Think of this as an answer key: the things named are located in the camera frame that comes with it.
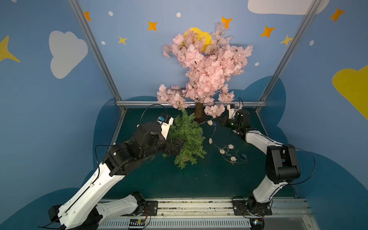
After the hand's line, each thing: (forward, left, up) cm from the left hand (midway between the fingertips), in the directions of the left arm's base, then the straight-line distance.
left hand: (175, 134), depth 61 cm
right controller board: (-28, -43, -39) cm, 64 cm away
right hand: (+28, -27, -19) cm, 43 cm away
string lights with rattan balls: (+10, -34, -36) cm, 50 cm away
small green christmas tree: (+7, -4, -4) cm, 10 cm away
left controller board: (-29, +20, -39) cm, 52 cm away
